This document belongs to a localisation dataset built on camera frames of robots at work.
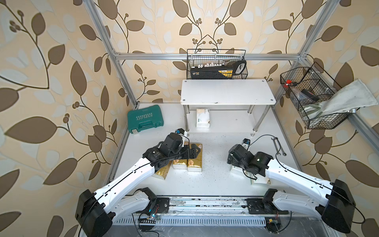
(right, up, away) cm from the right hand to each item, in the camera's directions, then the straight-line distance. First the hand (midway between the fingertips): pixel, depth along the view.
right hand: (235, 158), depth 82 cm
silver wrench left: (+32, +8, +17) cm, 37 cm away
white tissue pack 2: (+1, -8, +1) cm, 8 cm away
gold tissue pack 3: (-22, -3, -1) cm, 22 cm away
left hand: (-23, +6, -7) cm, 24 cm away
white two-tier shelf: (+2, +33, +37) cm, 50 cm away
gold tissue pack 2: (-31, -3, 0) cm, 31 cm away
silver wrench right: (+34, 0, +10) cm, 35 cm away
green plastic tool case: (-59, +23, +23) cm, 67 cm away
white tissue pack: (-17, +22, +15) cm, 31 cm away
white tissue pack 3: (+12, -10, -5) cm, 16 cm away
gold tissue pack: (-40, -7, -2) cm, 41 cm away
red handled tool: (+32, +43, +3) cm, 54 cm away
